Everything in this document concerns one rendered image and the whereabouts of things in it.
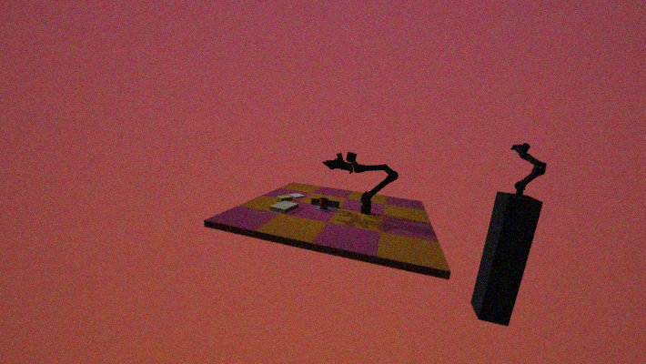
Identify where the red cup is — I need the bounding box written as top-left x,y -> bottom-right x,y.
319,197 -> 329,209

